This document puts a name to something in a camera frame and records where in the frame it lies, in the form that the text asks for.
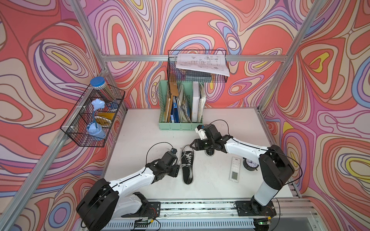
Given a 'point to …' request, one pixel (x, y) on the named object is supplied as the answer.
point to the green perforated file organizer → (186, 123)
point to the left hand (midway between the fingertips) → (176, 167)
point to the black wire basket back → (178, 75)
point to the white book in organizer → (195, 102)
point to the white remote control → (235, 167)
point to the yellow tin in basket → (104, 119)
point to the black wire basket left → (83, 127)
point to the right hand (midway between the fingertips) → (193, 148)
